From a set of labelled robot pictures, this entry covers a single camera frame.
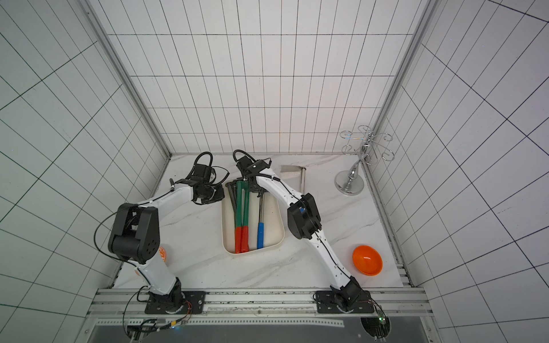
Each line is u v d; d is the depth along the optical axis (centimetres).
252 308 73
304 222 62
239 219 88
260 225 88
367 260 81
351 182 106
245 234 83
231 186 99
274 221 92
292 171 110
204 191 73
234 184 98
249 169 72
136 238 48
